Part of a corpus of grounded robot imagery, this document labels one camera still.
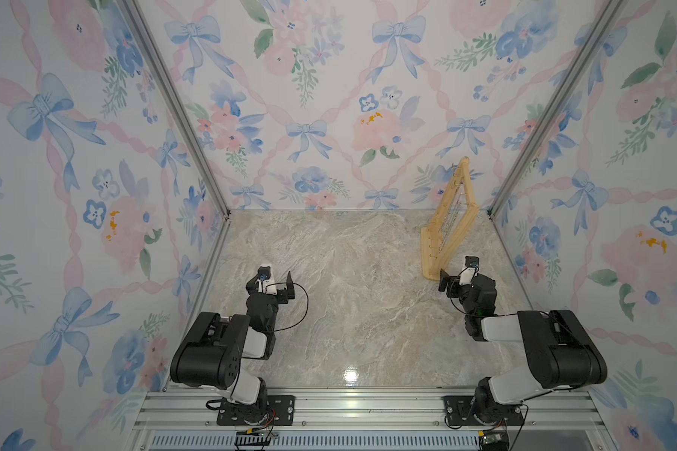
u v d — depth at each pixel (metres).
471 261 0.80
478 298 0.72
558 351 0.46
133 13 0.69
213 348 0.51
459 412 0.73
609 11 0.69
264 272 0.76
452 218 0.79
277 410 0.73
